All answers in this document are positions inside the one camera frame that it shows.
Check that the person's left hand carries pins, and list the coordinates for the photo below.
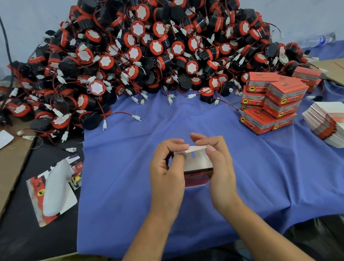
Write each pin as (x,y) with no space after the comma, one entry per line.
(165,185)

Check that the person's right hand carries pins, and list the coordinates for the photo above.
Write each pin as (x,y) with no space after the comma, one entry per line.
(222,172)

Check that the stack of box blanks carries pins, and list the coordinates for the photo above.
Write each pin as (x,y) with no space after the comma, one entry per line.
(337,124)

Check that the pile of black red buzzers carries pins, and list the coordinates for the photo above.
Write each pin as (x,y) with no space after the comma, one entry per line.
(145,46)

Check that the person's right forearm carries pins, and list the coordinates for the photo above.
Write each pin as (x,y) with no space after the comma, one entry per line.
(266,238)

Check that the person's left forearm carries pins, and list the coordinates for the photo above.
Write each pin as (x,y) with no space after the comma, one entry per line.
(142,251)

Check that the blue table cloth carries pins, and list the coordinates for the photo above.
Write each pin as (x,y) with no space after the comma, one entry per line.
(286,172)

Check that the clear plastic water bottle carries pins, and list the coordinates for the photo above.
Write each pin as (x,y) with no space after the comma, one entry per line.
(317,40)

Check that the brown cardboard piece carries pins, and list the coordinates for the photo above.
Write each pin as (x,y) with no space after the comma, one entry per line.
(2,177)

